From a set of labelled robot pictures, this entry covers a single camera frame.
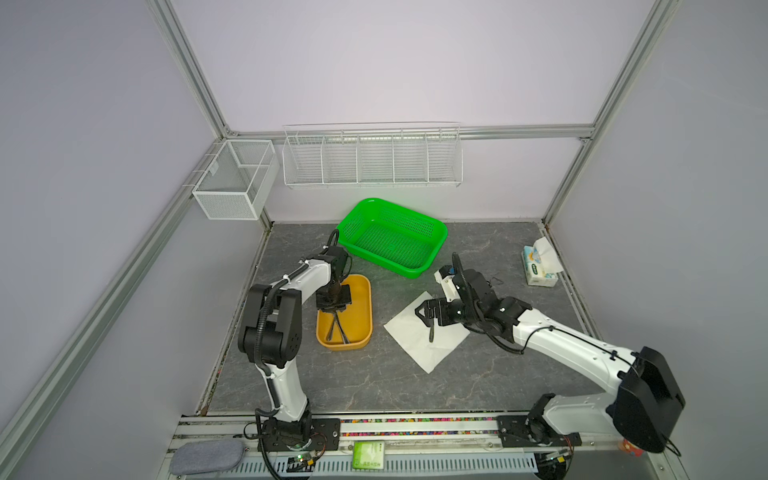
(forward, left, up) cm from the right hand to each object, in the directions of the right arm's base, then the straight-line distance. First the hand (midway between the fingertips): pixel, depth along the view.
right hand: (428, 311), depth 81 cm
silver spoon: (0, +30, -13) cm, 33 cm away
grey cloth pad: (-32, +54, -11) cm, 64 cm away
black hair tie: (+20, -27, -15) cm, 37 cm away
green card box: (-32, +15, -11) cm, 37 cm away
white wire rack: (+49, +17, +18) cm, 55 cm away
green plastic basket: (+39, +12, -13) cm, 43 cm away
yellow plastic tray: (+3, +22, -12) cm, 25 cm away
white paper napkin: (0, +4, -14) cm, 14 cm away
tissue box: (+22, -40, -8) cm, 47 cm away
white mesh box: (+45, +64, +11) cm, 79 cm away
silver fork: (-1, +25, -14) cm, 29 cm away
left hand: (+6, +26, -10) cm, 29 cm away
